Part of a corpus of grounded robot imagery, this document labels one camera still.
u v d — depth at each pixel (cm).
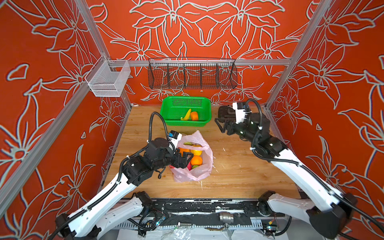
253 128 51
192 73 97
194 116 106
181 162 59
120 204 56
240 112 59
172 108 116
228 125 60
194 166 81
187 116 110
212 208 74
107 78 94
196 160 83
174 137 59
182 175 73
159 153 50
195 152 88
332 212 36
